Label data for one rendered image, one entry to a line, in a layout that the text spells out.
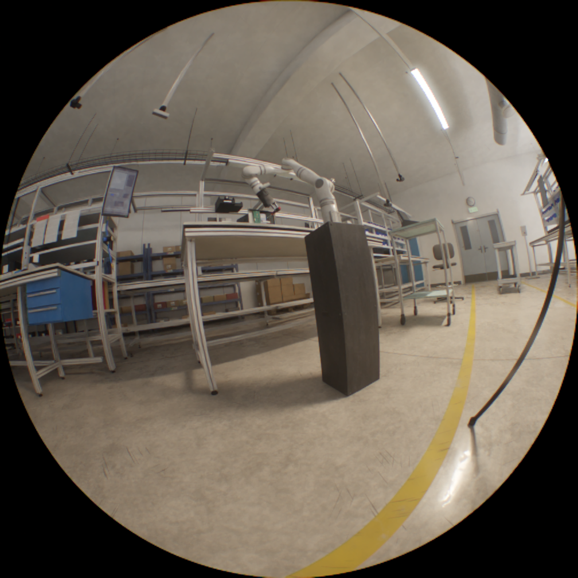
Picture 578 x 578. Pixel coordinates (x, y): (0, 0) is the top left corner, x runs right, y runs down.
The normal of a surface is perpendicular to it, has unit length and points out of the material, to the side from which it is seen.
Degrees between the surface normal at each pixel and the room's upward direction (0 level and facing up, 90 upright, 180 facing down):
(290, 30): 180
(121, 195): 101
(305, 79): 180
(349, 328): 90
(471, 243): 90
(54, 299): 90
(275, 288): 90
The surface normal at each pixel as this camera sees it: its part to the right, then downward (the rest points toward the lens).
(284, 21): 0.14, 0.99
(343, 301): 0.39, -0.07
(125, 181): 0.85, 0.07
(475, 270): -0.83, 0.11
